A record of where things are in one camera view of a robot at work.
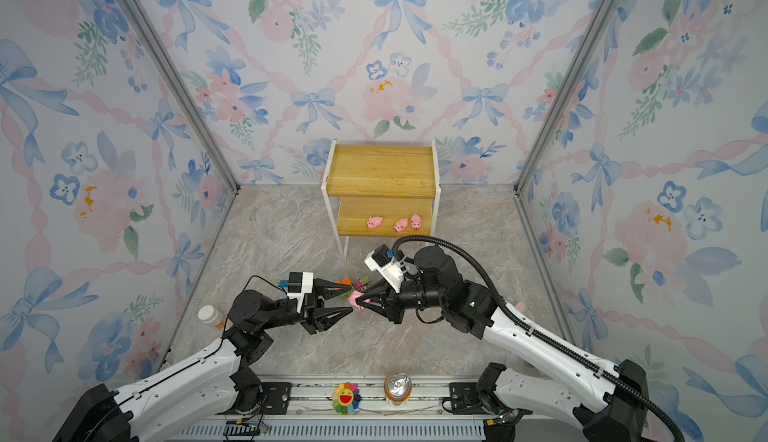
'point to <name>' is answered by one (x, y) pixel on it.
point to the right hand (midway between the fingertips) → (359, 297)
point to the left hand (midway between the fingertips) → (350, 299)
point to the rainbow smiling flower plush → (345, 398)
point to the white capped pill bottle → (209, 314)
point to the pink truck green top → (363, 281)
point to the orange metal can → (398, 388)
